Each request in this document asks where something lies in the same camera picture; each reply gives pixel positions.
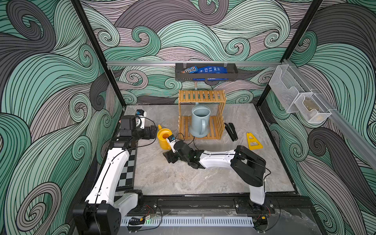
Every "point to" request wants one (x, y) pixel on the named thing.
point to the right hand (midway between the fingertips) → (169, 149)
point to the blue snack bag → (211, 69)
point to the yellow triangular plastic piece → (254, 139)
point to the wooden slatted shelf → (216, 123)
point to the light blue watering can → (200, 115)
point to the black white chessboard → (126, 180)
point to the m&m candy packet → (191, 70)
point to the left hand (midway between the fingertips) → (148, 125)
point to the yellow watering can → (163, 134)
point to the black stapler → (231, 131)
